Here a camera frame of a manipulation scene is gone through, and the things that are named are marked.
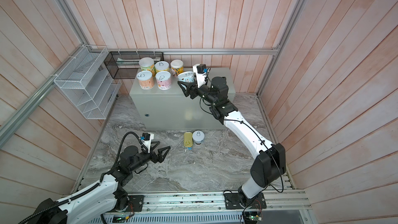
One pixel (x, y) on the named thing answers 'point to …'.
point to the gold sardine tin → (188, 139)
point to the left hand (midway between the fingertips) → (164, 147)
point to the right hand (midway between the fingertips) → (183, 79)
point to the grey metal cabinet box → (172, 110)
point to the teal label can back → (198, 137)
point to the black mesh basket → (125, 65)
